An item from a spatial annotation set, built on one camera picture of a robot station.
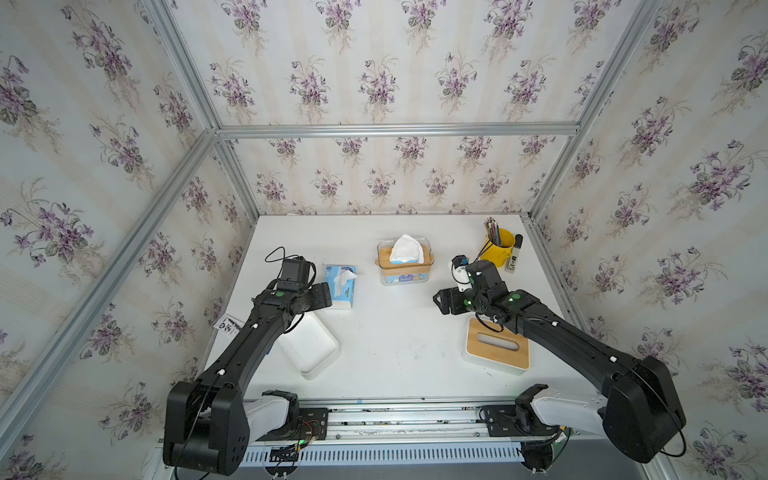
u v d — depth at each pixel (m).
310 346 0.87
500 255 0.99
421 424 0.75
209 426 0.39
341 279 0.91
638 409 0.40
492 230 0.97
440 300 0.78
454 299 0.73
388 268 0.96
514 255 1.04
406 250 0.96
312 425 0.73
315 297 0.76
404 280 0.98
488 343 0.83
